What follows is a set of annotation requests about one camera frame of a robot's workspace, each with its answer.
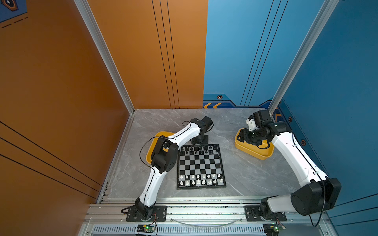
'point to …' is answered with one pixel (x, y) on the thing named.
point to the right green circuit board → (272, 229)
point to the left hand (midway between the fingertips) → (203, 144)
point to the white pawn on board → (181, 177)
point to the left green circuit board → (145, 228)
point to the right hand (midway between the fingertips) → (240, 138)
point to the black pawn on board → (182, 153)
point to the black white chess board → (200, 166)
